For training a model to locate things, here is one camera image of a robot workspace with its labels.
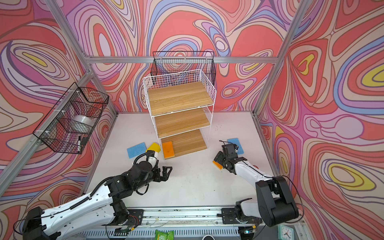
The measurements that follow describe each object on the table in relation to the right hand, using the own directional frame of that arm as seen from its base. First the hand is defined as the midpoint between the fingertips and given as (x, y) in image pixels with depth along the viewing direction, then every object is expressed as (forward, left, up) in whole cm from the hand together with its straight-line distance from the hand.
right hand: (222, 162), depth 92 cm
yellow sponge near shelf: (+13, +44, +1) cm, 46 cm away
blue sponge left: (+11, +55, +1) cm, 56 cm away
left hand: (-8, +31, +13) cm, 35 cm away
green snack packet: (-36, +33, +1) cm, 49 cm away
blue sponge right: (+15, -12, 0) cm, 20 cm away
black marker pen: (0, +74, +25) cm, 78 cm away
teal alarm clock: (-36, -23, +1) cm, 43 cm away
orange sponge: (-5, +4, +8) cm, 10 cm away
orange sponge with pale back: (+9, +34, +2) cm, 36 cm away
